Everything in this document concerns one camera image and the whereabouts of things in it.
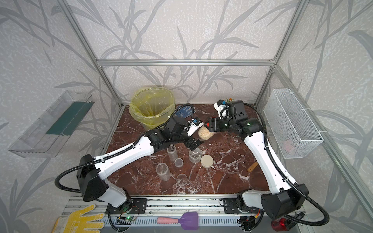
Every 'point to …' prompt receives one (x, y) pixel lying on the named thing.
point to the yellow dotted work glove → (76, 222)
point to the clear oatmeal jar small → (172, 152)
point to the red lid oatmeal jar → (204, 134)
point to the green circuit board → (130, 218)
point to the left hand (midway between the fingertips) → (199, 135)
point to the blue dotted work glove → (183, 111)
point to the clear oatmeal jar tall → (163, 171)
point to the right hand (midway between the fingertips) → (209, 122)
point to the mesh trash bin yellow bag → (151, 106)
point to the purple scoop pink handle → (189, 220)
